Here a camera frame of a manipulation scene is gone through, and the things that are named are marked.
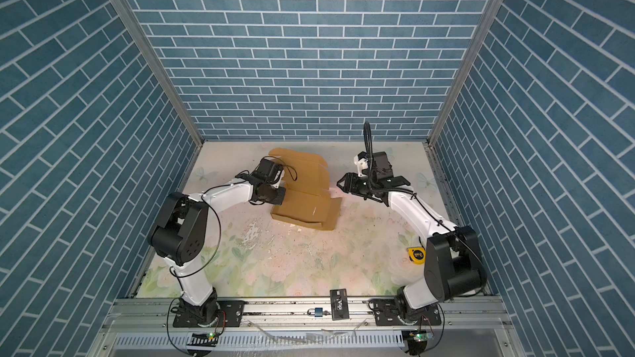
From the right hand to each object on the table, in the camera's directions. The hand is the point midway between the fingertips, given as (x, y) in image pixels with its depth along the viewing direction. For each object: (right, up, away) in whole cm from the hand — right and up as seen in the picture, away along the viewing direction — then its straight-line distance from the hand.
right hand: (340, 181), depth 87 cm
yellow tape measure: (+26, -25, -2) cm, 37 cm away
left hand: (-23, -7, +10) cm, 26 cm away
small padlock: (-8, -39, -12) cm, 42 cm away
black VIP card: (-1, -38, -10) cm, 39 cm away
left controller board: (-39, -46, -14) cm, 62 cm away
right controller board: (+22, -46, -15) cm, 53 cm away
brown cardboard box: (-13, -8, +10) cm, 18 cm away
